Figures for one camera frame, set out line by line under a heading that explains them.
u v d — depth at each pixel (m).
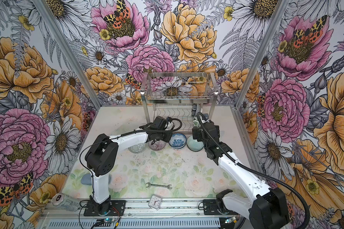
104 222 0.73
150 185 0.81
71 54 0.90
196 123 1.05
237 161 0.50
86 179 0.82
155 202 0.75
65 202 0.65
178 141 0.97
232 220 0.71
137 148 0.96
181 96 1.18
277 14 0.74
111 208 0.73
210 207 0.74
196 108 1.05
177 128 0.74
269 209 0.39
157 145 0.97
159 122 0.76
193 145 0.94
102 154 0.53
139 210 0.74
